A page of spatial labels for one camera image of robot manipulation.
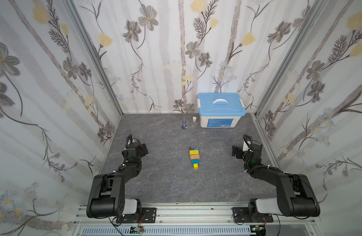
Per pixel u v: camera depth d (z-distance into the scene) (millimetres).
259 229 718
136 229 703
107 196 435
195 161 930
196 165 904
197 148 980
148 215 736
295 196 436
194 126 1121
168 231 702
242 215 732
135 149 702
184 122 1071
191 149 976
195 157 930
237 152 843
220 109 1014
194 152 959
